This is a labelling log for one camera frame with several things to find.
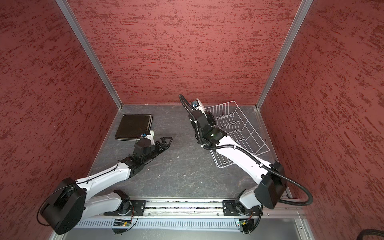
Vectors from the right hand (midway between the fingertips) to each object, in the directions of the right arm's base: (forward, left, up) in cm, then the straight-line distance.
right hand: (205, 115), depth 76 cm
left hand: (-7, +21, -17) cm, 28 cm away
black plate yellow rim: (+13, +51, -25) cm, 58 cm away
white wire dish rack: (+15, -22, -26) cm, 37 cm away
